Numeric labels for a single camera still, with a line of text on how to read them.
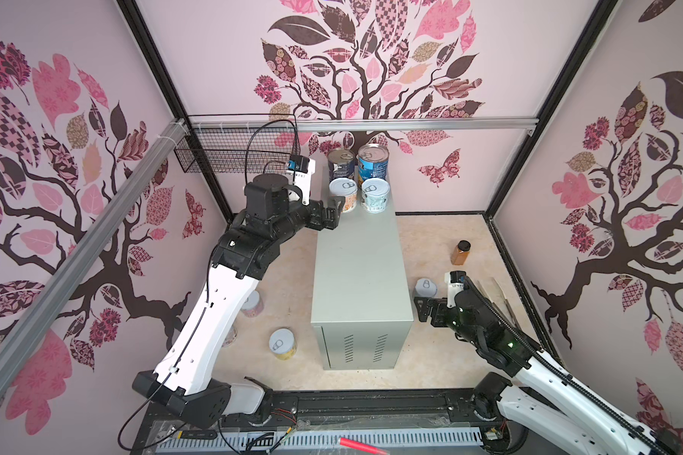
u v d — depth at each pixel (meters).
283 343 0.80
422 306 0.70
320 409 0.75
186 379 0.37
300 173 0.51
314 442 0.70
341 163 0.71
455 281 0.66
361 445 0.69
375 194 0.70
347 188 0.72
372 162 0.71
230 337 0.83
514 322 0.88
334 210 0.54
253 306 0.88
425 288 0.91
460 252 0.98
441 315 0.67
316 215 0.54
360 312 0.56
